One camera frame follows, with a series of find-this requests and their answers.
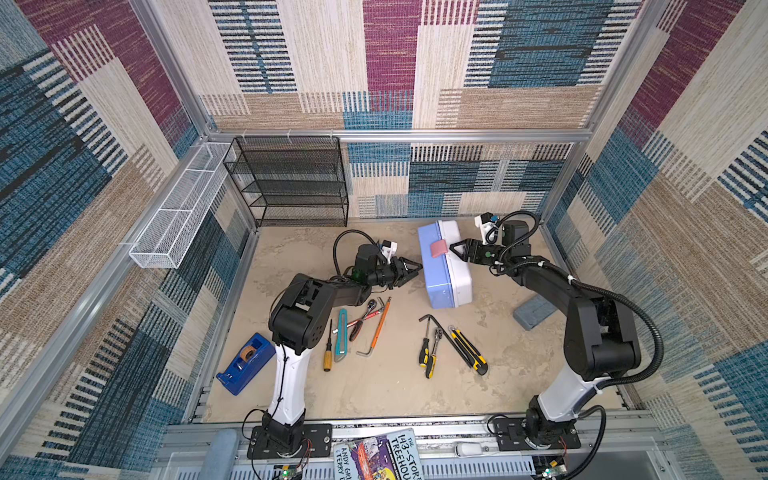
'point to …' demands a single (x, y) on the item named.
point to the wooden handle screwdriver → (328, 354)
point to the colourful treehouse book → (393, 456)
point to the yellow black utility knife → (468, 351)
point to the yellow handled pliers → (430, 370)
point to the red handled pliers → (358, 324)
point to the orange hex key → (379, 328)
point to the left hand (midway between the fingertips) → (422, 266)
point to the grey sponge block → (533, 311)
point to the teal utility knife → (341, 350)
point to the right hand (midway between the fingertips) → (456, 250)
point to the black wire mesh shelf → (291, 181)
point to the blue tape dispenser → (254, 354)
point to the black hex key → (430, 316)
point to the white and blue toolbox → (448, 277)
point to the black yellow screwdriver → (424, 353)
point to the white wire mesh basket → (162, 243)
